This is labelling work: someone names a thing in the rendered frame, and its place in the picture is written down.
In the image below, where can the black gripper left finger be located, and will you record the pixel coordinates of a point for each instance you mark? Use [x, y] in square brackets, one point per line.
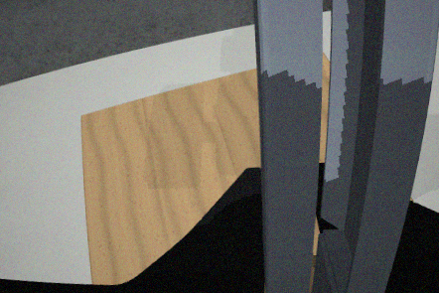
[223, 253]

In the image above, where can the wooden board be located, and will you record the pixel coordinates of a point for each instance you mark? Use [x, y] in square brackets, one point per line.
[153, 167]

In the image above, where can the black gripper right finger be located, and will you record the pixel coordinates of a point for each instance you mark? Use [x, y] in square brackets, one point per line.
[416, 265]

